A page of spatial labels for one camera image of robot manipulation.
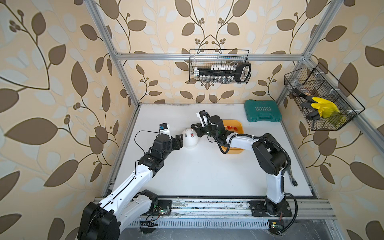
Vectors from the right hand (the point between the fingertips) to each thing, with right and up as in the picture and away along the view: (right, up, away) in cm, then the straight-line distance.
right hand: (192, 125), depth 91 cm
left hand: (-8, -4, -11) cm, 14 cm away
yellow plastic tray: (+31, -1, +13) cm, 34 cm away
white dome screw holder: (-1, -7, -2) cm, 8 cm away
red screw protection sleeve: (0, -6, -3) cm, 6 cm away
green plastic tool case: (+50, +11, +20) cm, 55 cm away
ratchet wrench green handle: (+57, -30, -10) cm, 65 cm away
